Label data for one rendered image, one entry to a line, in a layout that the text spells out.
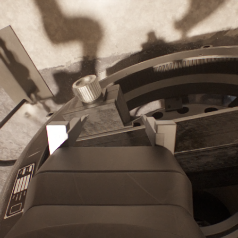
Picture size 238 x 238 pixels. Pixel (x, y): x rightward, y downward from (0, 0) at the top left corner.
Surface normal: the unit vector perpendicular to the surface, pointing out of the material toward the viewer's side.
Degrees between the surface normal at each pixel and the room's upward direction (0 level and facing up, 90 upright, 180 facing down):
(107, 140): 90
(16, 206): 90
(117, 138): 90
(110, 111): 2
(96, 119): 2
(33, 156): 90
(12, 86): 0
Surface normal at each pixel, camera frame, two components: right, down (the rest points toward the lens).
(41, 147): -0.32, -0.75
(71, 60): -0.11, 0.63
